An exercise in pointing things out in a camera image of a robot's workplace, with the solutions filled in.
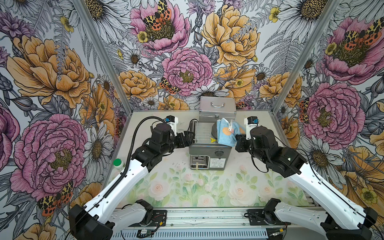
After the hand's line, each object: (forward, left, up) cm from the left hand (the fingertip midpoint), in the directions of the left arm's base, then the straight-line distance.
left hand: (188, 139), depth 74 cm
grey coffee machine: (-6, -8, -3) cm, 11 cm away
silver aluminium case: (+34, -16, -12) cm, 40 cm away
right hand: (-3, -22, +4) cm, 22 cm away
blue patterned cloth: (-1, -18, +7) cm, 19 cm away
